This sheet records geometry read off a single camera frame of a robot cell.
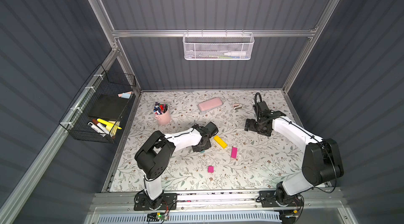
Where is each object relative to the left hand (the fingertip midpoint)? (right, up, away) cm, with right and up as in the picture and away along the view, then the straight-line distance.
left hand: (205, 148), depth 90 cm
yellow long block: (+9, +3, +3) cm, 10 cm away
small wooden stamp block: (+22, +25, +18) cm, 38 cm away
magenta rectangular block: (+17, -2, -1) cm, 17 cm away
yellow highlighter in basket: (-42, +17, -22) cm, 50 cm away
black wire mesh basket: (-52, +37, -11) cm, 65 cm away
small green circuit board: (-19, -25, -20) cm, 37 cm away
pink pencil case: (+4, +26, +19) cm, 33 cm away
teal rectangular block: (-2, -1, -2) cm, 3 cm away
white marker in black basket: (-47, +15, -24) cm, 55 cm away
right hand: (+28, +11, -1) cm, 30 cm away
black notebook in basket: (-46, +25, -17) cm, 55 cm away
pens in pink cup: (-28, +23, +4) cm, 36 cm away
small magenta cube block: (+3, -9, -6) cm, 12 cm away
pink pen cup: (-26, +17, +7) cm, 32 cm away
